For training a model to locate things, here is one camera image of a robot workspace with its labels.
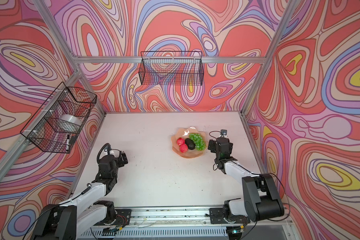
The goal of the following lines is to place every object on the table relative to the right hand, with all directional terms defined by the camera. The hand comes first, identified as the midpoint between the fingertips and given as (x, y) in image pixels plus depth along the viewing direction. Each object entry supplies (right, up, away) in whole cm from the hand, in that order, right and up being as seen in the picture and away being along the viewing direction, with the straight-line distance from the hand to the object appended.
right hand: (220, 144), depth 92 cm
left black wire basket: (-83, +13, -23) cm, 87 cm away
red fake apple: (-25, +1, +3) cm, 25 cm away
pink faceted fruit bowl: (-22, +6, +11) cm, 26 cm away
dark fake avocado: (-18, 0, +3) cm, 19 cm away
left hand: (-63, -5, -4) cm, 63 cm away
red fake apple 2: (-23, -3, +1) cm, 23 cm away
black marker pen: (-80, +3, -20) cm, 83 cm away
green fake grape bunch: (-14, +3, +2) cm, 14 cm away
